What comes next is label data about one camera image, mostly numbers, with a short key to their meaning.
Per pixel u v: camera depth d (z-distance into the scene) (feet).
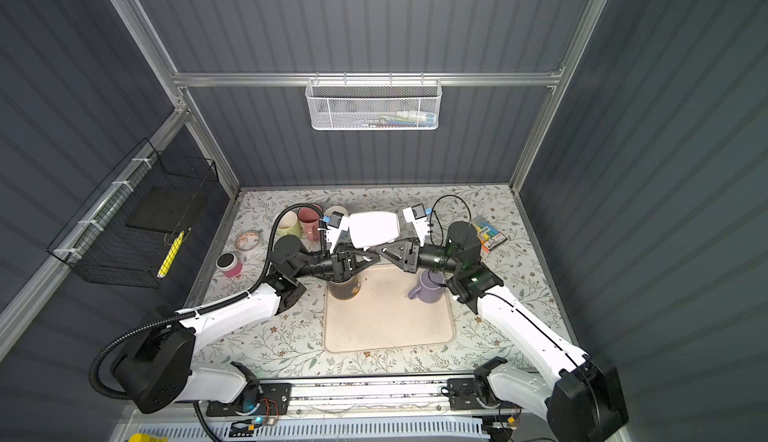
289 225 3.43
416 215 2.07
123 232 2.34
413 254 1.99
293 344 2.71
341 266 2.07
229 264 3.05
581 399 1.25
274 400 2.38
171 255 2.25
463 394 2.39
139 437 2.01
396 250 2.14
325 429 2.42
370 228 2.08
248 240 3.45
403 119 2.99
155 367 1.39
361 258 2.22
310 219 3.18
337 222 2.11
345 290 2.90
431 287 2.77
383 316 2.89
